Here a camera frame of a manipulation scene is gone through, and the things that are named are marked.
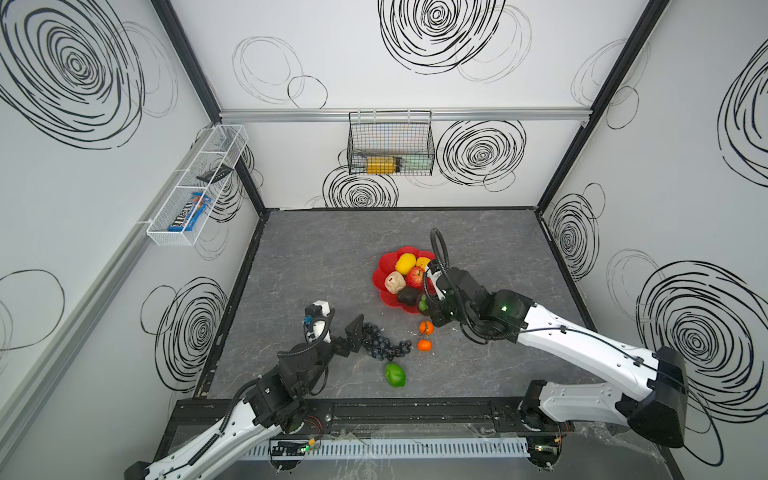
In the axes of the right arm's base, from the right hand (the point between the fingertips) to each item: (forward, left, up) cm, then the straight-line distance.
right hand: (426, 299), depth 75 cm
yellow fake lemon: (+18, +5, -10) cm, 21 cm away
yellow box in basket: (+37, +13, +14) cm, 42 cm away
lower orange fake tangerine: (-6, 0, -15) cm, 17 cm away
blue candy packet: (+11, +58, +18) cm, 61 cm away
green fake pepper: (-14, +8, -15) cm, 22 cm away
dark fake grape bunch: (-8, +12, -13) cm, 19 cm away
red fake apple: (+12, +2, -9) cm, 16 cm away
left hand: (-3, +19, -2) cm, 20 cm away
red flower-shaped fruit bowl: (+21, +10, -16) cm, 29 cm away
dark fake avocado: (+8, +4, -13) cm, 15 cm away
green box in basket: (+36, +2, +15) cm, 39 cm away
